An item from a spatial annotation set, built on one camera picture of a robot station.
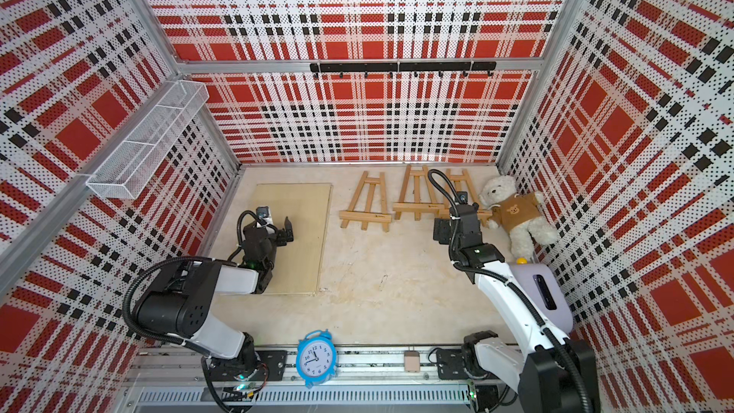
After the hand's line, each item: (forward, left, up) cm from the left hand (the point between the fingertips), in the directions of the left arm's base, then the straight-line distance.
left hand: (277, 218), depth 94 cm
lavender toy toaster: (-24, -81, +1) cm, 85 cm away
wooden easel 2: (+12, -30, -9) cm, 33 cm away
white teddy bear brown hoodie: (+2, -82, -1) cm, 82 cm away
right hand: (-6, -58, +7) cm, 59 cm away
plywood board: (-12, -7, -8) cm, 16 cm away
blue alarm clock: (-40, -18, -6) cm, 44 cm away
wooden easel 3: (+17, -49, -9) cm, 53 cm away
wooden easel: (-7, -53, +24) cm, 59 cm away
